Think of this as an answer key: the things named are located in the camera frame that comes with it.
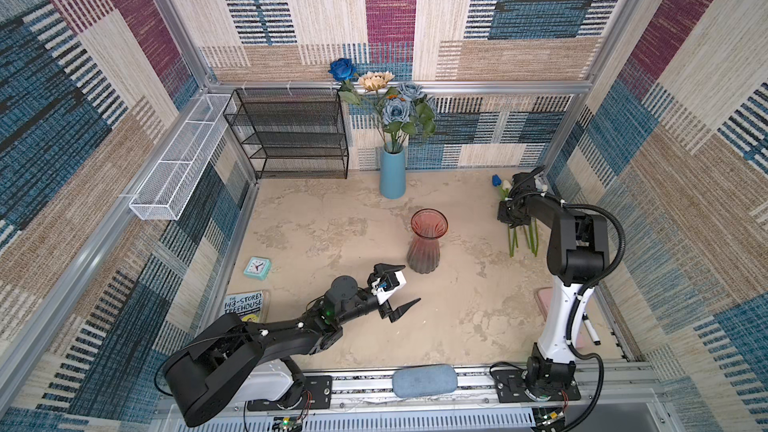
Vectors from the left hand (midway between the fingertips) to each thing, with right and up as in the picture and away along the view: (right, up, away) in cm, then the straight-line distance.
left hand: (410, 278), depth 76 cm
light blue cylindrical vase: (-4, +29, +28) cm, 41 cm away
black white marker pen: (+49, -15, +6) cm, 52 cm away
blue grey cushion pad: (+3, -24, -3) cm, 24 cm away
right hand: (+36, +14, +29) cm, 48 cm away
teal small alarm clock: (-46, -1, +17) cm, 49 cm away
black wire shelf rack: (-41, +44, +35) cm, 70 cm away
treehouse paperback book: (-44, -10, +9) cm, 46 cm away
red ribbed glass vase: (+6, +12, +9) cm, 16 cm away
